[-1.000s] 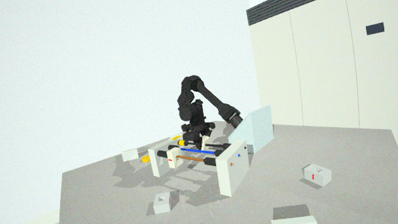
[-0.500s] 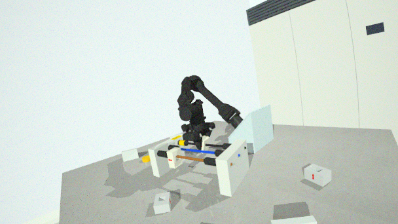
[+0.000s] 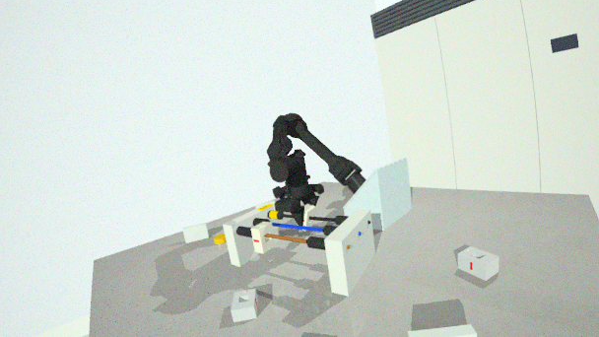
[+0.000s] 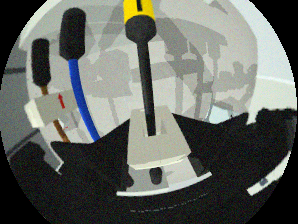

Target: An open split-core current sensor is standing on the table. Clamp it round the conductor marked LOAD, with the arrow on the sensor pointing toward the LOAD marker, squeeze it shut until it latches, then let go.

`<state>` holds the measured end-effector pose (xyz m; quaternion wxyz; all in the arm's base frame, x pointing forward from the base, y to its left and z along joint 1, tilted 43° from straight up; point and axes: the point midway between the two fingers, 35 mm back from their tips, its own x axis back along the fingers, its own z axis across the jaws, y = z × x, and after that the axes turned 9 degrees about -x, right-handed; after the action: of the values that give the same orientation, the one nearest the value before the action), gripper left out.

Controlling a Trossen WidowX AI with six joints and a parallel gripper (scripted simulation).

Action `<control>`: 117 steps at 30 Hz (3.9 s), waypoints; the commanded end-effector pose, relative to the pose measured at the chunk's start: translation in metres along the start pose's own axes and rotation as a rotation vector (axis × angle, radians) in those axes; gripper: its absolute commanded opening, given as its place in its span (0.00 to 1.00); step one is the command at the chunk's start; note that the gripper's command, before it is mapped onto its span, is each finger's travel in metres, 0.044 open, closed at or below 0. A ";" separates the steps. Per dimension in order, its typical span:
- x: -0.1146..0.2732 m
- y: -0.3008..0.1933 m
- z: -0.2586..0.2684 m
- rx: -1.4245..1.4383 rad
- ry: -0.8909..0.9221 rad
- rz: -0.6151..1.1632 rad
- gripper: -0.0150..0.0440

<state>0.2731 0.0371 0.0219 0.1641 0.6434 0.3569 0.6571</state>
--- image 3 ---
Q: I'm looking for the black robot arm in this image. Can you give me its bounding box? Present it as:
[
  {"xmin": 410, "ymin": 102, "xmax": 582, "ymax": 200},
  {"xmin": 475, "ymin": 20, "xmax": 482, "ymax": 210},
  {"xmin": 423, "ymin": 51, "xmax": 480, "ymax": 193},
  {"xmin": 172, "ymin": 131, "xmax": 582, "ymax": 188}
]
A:
[{"xmin": 267, "ymin": 113, "xmax": 366, "ymax": 199}]

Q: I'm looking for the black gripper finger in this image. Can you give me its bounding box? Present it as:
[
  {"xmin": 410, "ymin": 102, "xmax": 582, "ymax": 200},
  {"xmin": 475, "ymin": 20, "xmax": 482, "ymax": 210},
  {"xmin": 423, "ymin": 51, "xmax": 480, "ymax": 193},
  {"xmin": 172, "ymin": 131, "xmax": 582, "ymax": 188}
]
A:
[
  {"xmin": 291, "ymin": 206, "xmax": 304, "ymax": 226},
  {"xmin": 301, "ymin": 196, "xmax": 319, "ymax": 206}
]

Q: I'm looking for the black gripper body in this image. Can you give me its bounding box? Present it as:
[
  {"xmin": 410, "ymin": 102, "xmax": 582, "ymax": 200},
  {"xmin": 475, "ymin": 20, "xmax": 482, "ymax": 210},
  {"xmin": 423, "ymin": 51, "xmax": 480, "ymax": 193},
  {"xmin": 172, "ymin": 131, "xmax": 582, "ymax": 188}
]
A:
[{"xmin": 274, "ymin": 173, "xmax": 324, "ymax": 212}]

